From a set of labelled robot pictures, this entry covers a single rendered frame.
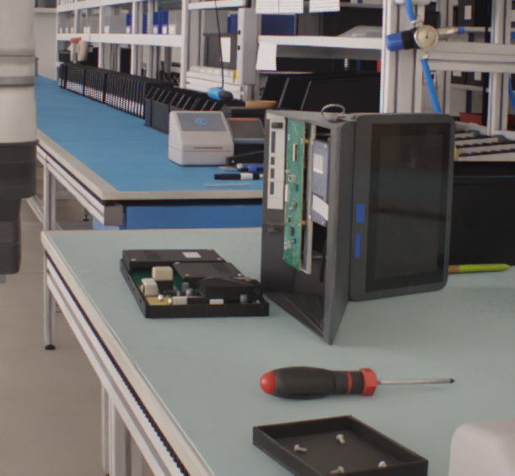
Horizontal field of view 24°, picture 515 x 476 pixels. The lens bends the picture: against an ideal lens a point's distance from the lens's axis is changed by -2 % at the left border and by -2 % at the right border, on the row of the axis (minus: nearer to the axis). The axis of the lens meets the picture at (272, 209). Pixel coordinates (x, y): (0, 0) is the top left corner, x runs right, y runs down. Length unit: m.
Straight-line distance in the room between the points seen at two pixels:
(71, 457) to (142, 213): 1.19
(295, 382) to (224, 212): 1.92
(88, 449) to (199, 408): 2.92
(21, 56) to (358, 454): 0.46
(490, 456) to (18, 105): 0.70
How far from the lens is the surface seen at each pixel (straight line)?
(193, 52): 5.01
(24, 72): 1.07
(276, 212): 1.37
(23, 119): 1.07
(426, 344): 1.18
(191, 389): 1.01
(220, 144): 3.37
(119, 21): 7.06
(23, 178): 1.07
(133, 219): 2.83
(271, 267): 1.38
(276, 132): 1.36
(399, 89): 2.90
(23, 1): 1.06
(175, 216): 2.85
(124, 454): 1.84
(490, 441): 0.45
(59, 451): 3.86
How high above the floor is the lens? 1.29
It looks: 8 degrees down
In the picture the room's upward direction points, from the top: 2 degrees clockwise
